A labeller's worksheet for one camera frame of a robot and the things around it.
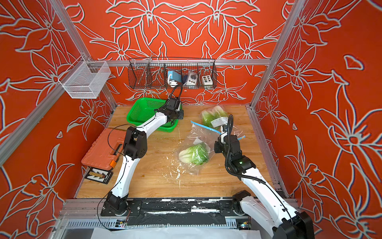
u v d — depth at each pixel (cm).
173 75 84
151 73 100
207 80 95
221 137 67
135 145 62
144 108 116
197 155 79
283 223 39
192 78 90
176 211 73
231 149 57
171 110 83
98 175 83
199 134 87
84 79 90
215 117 102
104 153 88
